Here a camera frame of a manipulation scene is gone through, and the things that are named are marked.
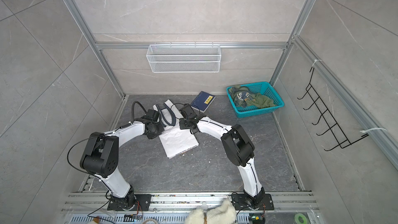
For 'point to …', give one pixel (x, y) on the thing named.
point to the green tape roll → (300, 219)
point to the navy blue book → (202, 101)
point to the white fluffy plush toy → (224, 213)
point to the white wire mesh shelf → (183, 58)
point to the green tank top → (242, 96)
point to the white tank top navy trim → (175, 141)
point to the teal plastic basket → (265, 89)
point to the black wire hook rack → (323, 111)
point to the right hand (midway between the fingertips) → (183, 122)
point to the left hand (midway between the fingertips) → (161, 128)
